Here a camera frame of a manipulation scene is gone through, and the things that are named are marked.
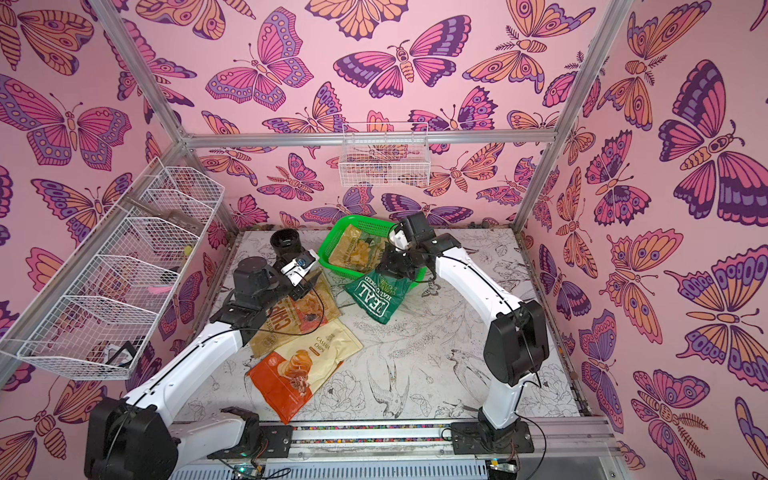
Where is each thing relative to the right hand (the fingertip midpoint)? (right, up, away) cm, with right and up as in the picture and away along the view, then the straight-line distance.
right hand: (371, 270), depth 81 cm
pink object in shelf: (-51, -4, -9) cm, 52 cm away
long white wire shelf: (-58, -12, -16) cm, 62 cm away
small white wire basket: (+4, +36, +13) cm, 39 cm away
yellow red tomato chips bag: (-25, -15, +13) cm, 32 cm away
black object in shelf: (-49, -16, -18) cm, 55 cm away
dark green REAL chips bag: (+2, -7, 0) cm, 7 cm away
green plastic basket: (-16, +13, +28) cm, 34 cm away
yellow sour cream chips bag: (-7, +6, +29) cm, 30 cm away
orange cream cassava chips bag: (-23, -30, +2) cm, 37 cm away
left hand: (-16, +3, -1) cm, 16 cm away
